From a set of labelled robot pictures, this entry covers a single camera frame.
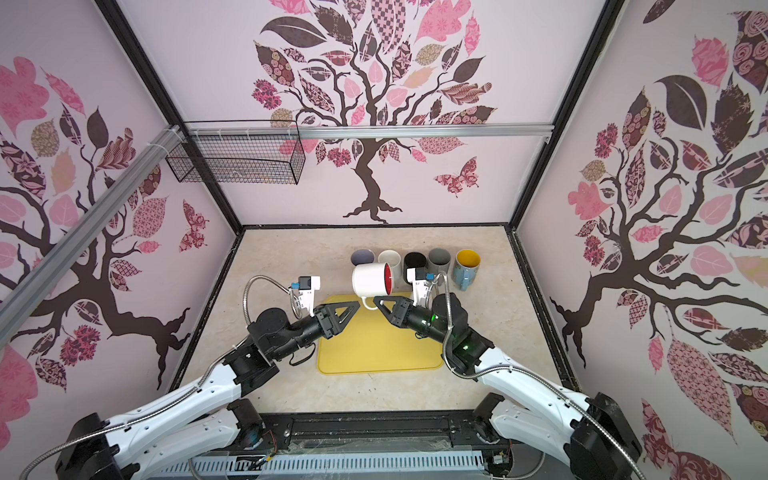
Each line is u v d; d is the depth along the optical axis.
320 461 0.71
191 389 0.49
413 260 0.97
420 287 0.67
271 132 0.92
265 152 0.95
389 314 0.67
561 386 0.46
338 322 0.63
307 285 0.64
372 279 0.68
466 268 0.95
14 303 0.49
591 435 0.39
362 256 0.98
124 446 0.41
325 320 0.61
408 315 0.63
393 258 1.03
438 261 0.97
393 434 0.75
